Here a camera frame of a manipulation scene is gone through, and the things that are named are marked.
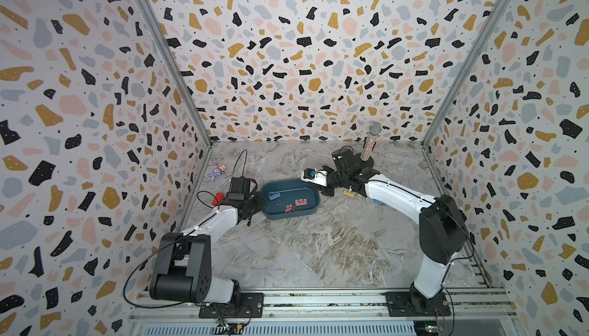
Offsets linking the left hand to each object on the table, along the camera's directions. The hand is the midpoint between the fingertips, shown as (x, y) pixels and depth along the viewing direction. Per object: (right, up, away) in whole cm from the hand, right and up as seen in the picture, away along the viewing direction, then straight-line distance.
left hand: (266, 200), depth 92 cm
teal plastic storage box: (+10, 0, +8) cm, 13 cm away
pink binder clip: (+14, -1, +4) cm, 14 cm away
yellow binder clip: (+29, +6, -24) cm, 39 cm away
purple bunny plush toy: (-25, +11, +15) cm, 31 cm away
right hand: (+18, +8, -6) cm, 21 cm away
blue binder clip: (+2, +1, +7) cm, 8 cm away
